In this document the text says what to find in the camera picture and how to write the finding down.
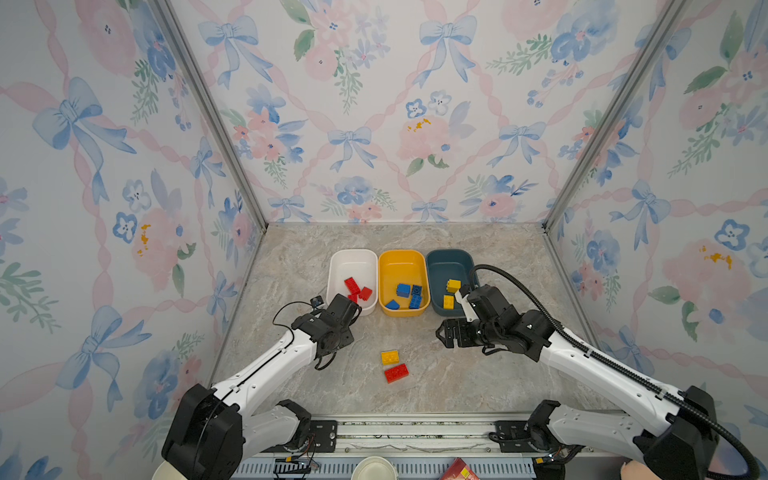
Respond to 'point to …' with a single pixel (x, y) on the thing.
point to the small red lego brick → (365, 293)
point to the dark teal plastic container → (475, 280)
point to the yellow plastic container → (408, 267)
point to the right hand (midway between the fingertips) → (448, 330)
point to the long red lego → (397, 373)
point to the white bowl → (374, 468)
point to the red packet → (459, 470)
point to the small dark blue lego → (416, 291)
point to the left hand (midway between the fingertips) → (341, 335)
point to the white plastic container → (353, 273)
